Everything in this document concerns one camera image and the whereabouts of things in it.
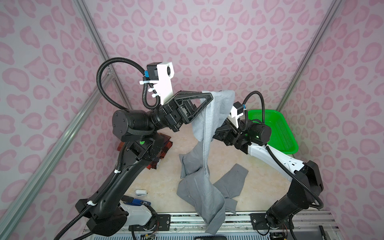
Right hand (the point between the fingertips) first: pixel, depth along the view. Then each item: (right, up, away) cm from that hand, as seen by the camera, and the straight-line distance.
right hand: (209, 138), depth 51 cm
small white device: (-35, -31, +30) cm, 55 cm away
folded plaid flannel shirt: (-24, -8, +48) cm, 54 cm away
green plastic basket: (+56, -4, +56) cm, 79 cm away
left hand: (-2, +9, -22) cm, 23 cm away
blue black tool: (-38, -34, +26) cm, 57 cm away
